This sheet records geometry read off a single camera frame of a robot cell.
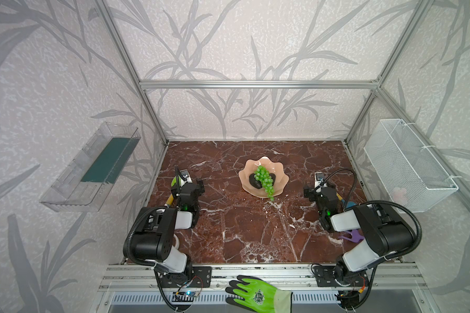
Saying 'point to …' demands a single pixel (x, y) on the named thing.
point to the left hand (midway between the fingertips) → (189, 174)
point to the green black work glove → (256, 296)
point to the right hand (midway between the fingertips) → (318, 176)
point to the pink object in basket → (399, 195)
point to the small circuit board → (183, 296)
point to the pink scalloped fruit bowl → (250, 165)
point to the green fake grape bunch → (262, 175)
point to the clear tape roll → (177, 244)
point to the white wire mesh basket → (400, 160)
